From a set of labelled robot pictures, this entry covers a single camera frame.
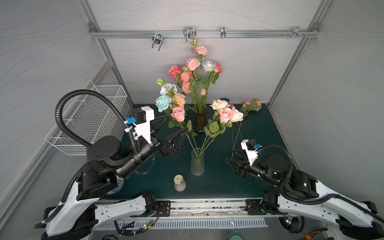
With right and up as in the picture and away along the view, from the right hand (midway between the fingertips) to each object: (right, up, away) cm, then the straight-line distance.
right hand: (232, 150), depth 62 cm
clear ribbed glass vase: (-15, -10, +16) cm, 24 cm away
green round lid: (0, -34, -3) cm, 34 cm away
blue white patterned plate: (-57, -22, +18) cm, 63 cm away
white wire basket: (-65, +17, +13) cm, 69 cm away
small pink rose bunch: (+25, +22, +54) cm, 63 cm away
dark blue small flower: (+10, +28, +57) cm, 64 cm away
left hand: (-20, +13, -17) cm, 29 cm away
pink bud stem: (-11, +29, +26) cm, 41 cm away
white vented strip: (-47, -39, +10) cm, 62 cm away
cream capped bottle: (-23, -19, +10) cm, 32 cm away
